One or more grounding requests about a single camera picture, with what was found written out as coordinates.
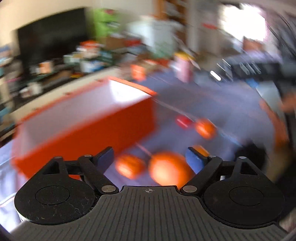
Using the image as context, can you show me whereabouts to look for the small orange tangerine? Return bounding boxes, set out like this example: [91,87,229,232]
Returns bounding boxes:
[195,119,217,140]

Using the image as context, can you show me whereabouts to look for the large orange fruit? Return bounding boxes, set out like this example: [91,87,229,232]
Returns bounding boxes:
[148,152,195,189]

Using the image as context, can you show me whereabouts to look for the small orange mandarin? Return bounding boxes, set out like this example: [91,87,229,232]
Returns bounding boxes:
[115,154,146,180]

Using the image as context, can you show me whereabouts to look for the red tomato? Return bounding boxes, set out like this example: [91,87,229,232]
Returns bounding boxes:
[176,115,192,129]

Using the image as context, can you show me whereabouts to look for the white tv cabinet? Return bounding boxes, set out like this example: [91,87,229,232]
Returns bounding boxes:
[11,66,119,122]

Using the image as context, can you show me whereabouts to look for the orange cardboard box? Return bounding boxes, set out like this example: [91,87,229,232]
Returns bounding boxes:
[11,77,156,178]

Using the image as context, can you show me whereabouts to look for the black flat television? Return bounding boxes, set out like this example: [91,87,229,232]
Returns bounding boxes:
[16,8,89,69]

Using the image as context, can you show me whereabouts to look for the white chest freezer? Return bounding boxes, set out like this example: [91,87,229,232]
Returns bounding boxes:
[126,18,182,58]

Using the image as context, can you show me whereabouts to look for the green stacked plastic bins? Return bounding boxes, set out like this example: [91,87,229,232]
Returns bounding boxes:
[93,8,120,44]

